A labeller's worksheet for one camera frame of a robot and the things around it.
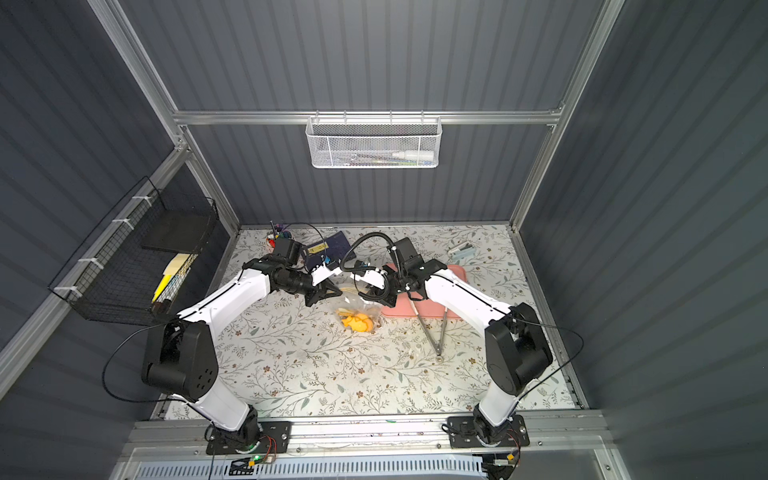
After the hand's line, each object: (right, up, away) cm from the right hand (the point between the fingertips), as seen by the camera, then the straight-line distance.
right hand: (372, 288), depth 84 cm
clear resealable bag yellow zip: (-5, -4, +1) cm, 7 cm away
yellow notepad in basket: (-50, +6, -9) cm, 51 cm away
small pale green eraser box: (+33, +10, +26) cm, 43 cm away
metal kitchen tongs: (+19, -18, +3) cm, 27 cm away
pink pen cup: (-33, +17, +16) cm, 40 cm away
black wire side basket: (-58, +6, -10) cm, 59 cm away
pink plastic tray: (+15, -8, +12) cm, 21 cm away
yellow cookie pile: (-5, -11, +7) cm, 14 cm away
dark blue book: (-17, +10, +31) cm, 37 cm away
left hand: (-9, -2, +1) cm, 9 cm away
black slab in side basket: (-53, +16, -3) cm, 55 cm away
